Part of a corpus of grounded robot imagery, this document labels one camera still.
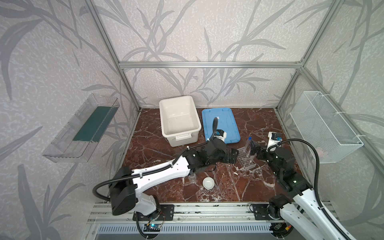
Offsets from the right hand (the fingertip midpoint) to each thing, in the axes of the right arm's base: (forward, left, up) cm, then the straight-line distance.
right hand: (259, 137), depth 76 cm
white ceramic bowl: (-17, +26, -21) cm, 38 cm away
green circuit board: (-37, +54, -23) cm, 69 cm away
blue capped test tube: (+14, -4, -25) cm, 29 cm away
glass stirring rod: (-13, +20, -23) cm, 33 cm away
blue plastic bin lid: (+27, +12, -23) cm, 37 cm away
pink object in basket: (-8, -27, -1) cm, 29 cm away
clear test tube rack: (-3, +4, -22) cm, 22 cm away
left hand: (-7, +14, 0) cm, 16 cm away
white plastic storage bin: (+26, +46, -20) cm, 57 cm away
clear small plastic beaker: (-16, +35, -15) cm, 41 cm away
